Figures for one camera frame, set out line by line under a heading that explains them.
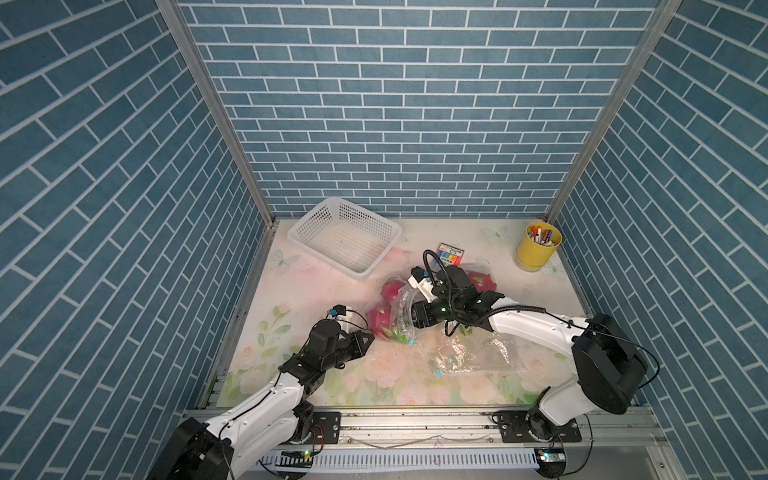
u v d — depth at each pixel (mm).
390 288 905
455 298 665
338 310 781
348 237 1153
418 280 768
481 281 933
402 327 767
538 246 956
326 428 726
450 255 1083
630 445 746
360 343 742
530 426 670
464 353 845
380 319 813
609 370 441
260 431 458
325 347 646
